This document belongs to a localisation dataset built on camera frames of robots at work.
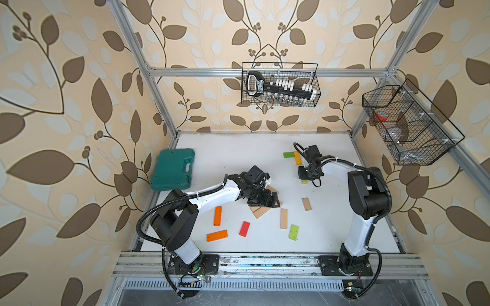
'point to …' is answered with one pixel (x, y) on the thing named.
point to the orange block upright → (217, 216)
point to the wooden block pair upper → (257, 210)
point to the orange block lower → (217, 236)
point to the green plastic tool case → (173, 169)
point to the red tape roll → (380, 118)
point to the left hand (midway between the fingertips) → (271, 202)
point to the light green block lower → (294, 232)
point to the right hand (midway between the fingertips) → (303, 176)
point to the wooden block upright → (284, 218)
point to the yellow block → (304, 182)
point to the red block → (244, 229)
